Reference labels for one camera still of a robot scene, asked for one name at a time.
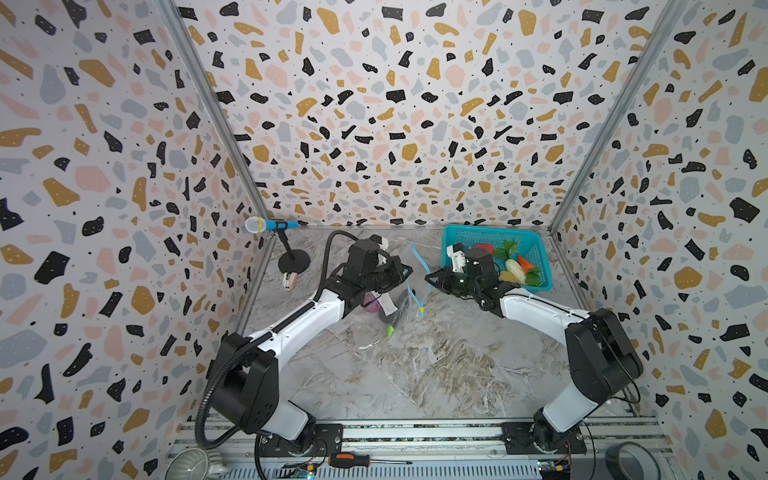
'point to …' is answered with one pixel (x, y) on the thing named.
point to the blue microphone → (258, 225)
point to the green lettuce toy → (505, 252)
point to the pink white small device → (289, 280)
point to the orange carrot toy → (525, 265)
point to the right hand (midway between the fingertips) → (420, 272)
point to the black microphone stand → (293, 261)
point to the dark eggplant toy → (391, 319)
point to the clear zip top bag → (406, 301)
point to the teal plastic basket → (529, 241)
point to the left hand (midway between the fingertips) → (416, 264)
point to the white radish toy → (516, 270)
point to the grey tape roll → (615, 471)
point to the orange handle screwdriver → (359, 460)
